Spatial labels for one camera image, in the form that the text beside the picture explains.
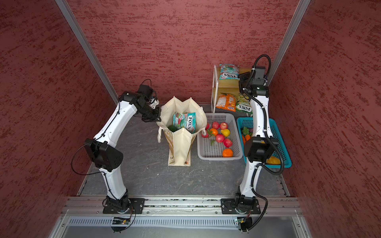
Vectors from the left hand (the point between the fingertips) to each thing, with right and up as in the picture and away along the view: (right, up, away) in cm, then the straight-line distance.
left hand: (159, 122), depth 82 cm
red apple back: (+35, -3, +21) cm, 41 cm away
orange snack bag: (+41, +14, +15) cm, 46 cm away
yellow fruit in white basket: (+41, -8, +17) cm, 45 cm away
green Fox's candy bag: (+53, +11, +15) cm, 56 cm away
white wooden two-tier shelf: (+41, +21, +5) cm, 46 cm away
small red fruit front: (+41, -14, +11) cm, 44 cm away
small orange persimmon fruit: (+33, -6, +16) cm, 37 cm away
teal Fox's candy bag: (+15, +1, +10) cm, 18 cm away
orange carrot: (+56, -11, +17) cm, 60 cm away
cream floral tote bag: (+12, -12, -2) cm, 17 cm away
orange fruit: (+40, -19, +6) cm, 45 cm away
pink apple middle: (+37, -11, +15) cm, 41 cm away
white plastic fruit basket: (+27, -19, +13) cm, 36 cm away
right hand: (+44, +25, +2) cm, 51 cm away
